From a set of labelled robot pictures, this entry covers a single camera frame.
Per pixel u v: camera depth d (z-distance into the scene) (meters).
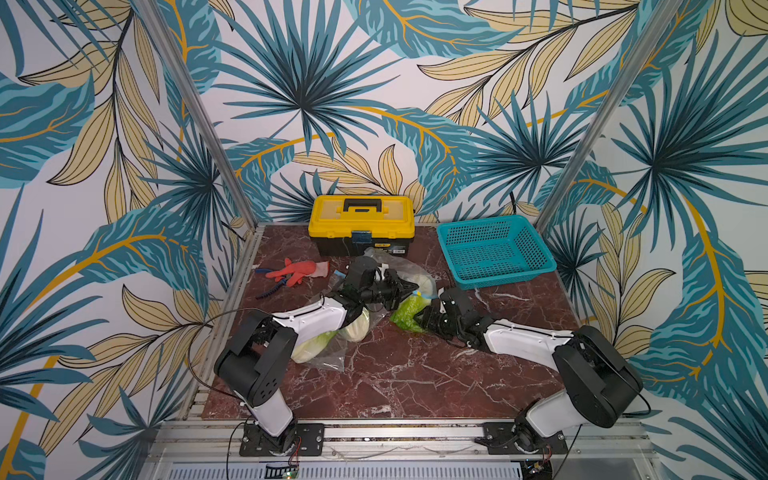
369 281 0.69
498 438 0.74
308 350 0.82
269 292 1.00
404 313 0.88
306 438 0.74
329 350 0.81
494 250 1.13
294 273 1.01
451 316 0.71
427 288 0.93
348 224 0.98
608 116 0.87
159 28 0.69
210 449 0.74
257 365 0.45
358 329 0.86
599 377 0.45
